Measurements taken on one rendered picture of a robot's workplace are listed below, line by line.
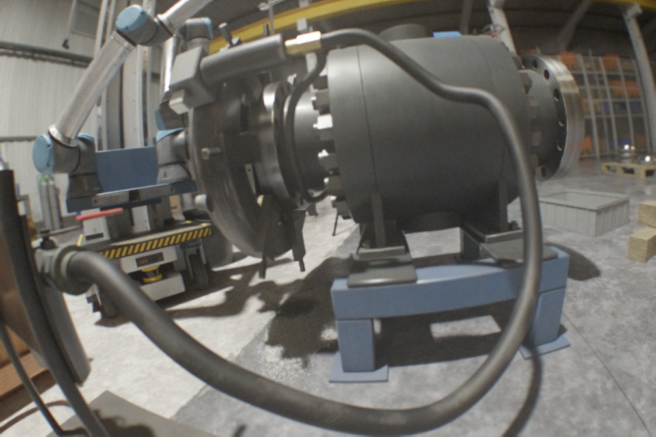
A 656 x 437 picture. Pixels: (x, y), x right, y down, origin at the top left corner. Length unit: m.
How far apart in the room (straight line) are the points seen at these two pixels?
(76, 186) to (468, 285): 1.41
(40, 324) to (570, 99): 1.15
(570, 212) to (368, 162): 1.41
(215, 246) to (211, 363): 1.56
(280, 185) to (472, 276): 0.56
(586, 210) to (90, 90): 2.31
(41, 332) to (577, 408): 0.83
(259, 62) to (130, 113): 1.17
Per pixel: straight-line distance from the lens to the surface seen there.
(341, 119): 0.68
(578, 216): 1.81
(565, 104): 0.93
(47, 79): 9.96
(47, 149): 1.24
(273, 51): 0.61
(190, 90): 0.69
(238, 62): 0.63
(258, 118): 0.82
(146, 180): 1.56
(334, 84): 0.72
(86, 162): 1.39
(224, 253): 1.82
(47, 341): 0.37
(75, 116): 1.22
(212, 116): 0.71
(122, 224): 1.62
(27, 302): 0.36
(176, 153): 1.45
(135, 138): 1.66
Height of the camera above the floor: 0.50
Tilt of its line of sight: 4 degrees down
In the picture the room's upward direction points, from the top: 7 degrees counter-clockwise
